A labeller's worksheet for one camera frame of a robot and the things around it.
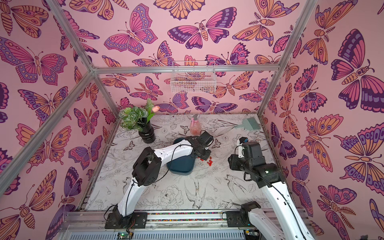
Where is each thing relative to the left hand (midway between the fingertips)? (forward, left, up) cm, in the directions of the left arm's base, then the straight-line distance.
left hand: (208, 154), depth 94 cm
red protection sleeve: (-1, -1, -2) cm, 3 cm away
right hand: (-12, -9, +17) cm, 23 cm away
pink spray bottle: (+27, +8, -5) cm, 28 cm away
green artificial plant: (+11, +42, +22) cm, 49 cm away
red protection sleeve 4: (-2, +4, -3) cm, 5 cm away
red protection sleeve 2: (-3, -2, -4) cm, 5 cm away
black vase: (+12, +40, +7) cm, 42 cm away
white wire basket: (+39, +10, +31) cm, 50 cm away
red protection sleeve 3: (-4, 0, -4) cm, 5 cm away
